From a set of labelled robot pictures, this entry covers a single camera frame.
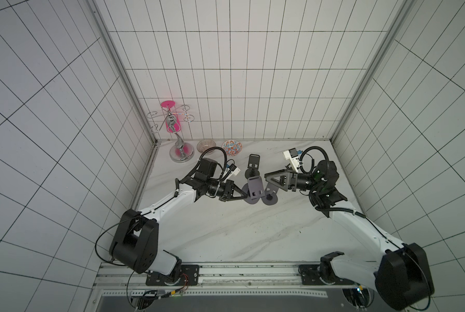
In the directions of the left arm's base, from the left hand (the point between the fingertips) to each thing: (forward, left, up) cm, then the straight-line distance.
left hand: (242, 199), depth 73 cm
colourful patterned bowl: (+43, +5, -17) cm, 47 cm away
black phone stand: (+26, -6, -13) cm, 30 cm away
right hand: (+4, -9, +10) cm, 14 cm away
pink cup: (+39, +34, +9) cm, 53 cm away
